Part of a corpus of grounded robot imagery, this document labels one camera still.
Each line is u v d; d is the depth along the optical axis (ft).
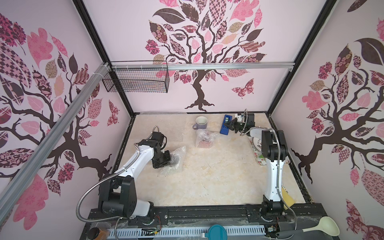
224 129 3.41
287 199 2.60
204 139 3.17
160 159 2.36
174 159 2.72
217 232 2.08
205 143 3.10
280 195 2.10
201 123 3.60
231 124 3.20
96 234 2.23
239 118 3.38
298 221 2.38
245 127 2.90
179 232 2.29
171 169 2.61
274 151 2.04
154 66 3.02
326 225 2.32
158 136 2.29
